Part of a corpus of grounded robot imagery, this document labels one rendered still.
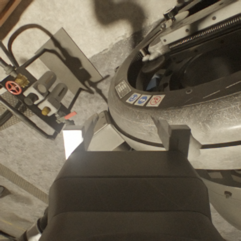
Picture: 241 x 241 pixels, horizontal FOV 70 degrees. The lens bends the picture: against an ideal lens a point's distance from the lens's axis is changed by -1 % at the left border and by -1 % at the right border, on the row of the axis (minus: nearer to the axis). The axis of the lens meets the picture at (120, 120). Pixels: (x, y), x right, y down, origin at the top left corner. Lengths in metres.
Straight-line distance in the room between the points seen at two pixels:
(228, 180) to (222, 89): 0.38
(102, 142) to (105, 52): 0.83
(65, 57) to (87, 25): 0.27
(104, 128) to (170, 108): 0.23
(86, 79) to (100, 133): 0.90
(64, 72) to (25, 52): 0.30
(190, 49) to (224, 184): 0.44
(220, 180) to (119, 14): 0.98
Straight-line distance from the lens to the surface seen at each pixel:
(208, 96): 0.32
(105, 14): 1.19
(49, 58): 1.39
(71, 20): 1.25
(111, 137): 0.52
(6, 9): 1.29
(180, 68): 0.72
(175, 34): 0.63
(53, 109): 1.00
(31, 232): 0.69
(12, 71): 1.00
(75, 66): 1.34
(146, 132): 0.35
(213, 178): 0.66
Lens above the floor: 1.15
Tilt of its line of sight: 48 degrees down
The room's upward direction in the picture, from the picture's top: 170 degrees counter-clockwise
